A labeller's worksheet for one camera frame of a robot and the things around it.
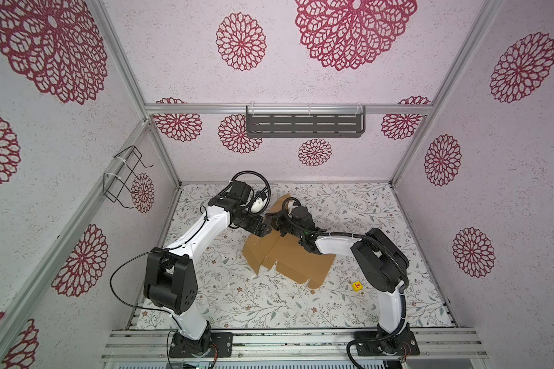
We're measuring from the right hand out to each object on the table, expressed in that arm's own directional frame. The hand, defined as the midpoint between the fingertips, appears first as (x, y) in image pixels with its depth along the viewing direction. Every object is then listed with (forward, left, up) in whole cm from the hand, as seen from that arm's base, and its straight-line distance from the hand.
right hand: (261, 212), depth 88 cm
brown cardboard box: (-10, -10, -13) cm, 19 cm away
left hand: (-6, 0, -2) cm, 6 cm away
